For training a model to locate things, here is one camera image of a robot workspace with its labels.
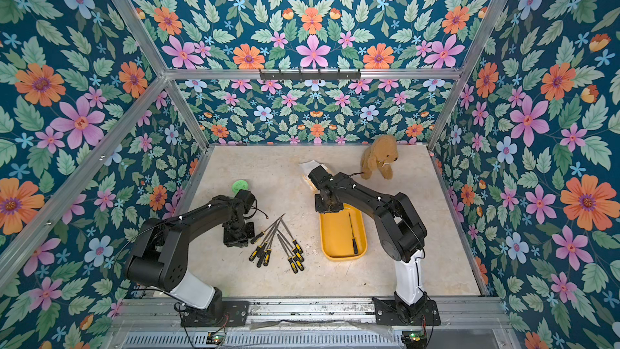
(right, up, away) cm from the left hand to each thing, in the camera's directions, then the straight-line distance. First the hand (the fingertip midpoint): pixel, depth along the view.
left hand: (251, 243), depth 89 cm
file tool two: (+1, +1, -3) cm, 3 cm away
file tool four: (+6, -2, -3) cm, 7 cm away
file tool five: (+7, -3, -3) cm, 8 cm away
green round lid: (-8, +21, +10) cm, 25 cm away
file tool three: (+2, -2, -3) cm, 5 cm away
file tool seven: (+17, -2, -3) cm, 17 cm away
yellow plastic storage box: (+32, +3, -1) cm, 32 cm away
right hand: (+28, +13, +4) cm, 31 cm away
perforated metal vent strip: (+11, -23, -19) cm, 31 cm away
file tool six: (+17, 0, -1) cm, 17 cm away
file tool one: (+38, +1, -1) cm, 39 cm away
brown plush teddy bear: (+50, +33, +7) cm, 60 cm away
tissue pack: (+19, +28, +18) cm, 38 cm away
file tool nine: (+16, -6, -7) cm, 19 cm away
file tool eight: (+17, -3, -5) cm, 18 cm away
